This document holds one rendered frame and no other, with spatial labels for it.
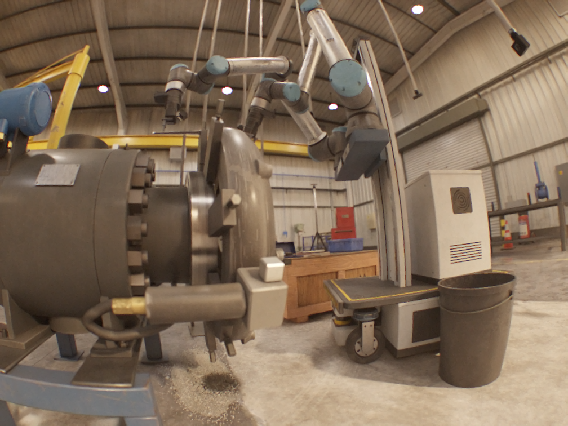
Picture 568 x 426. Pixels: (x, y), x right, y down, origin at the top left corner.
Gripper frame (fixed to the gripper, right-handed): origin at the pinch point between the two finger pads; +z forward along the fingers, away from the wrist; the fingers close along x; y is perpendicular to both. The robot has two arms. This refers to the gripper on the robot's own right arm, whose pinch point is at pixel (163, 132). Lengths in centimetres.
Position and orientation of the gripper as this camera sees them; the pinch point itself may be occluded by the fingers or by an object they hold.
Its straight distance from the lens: 108.6
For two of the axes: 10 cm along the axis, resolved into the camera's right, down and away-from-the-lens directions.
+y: 9.5, -0.2, 3.0
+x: -2.9, 2.2, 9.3
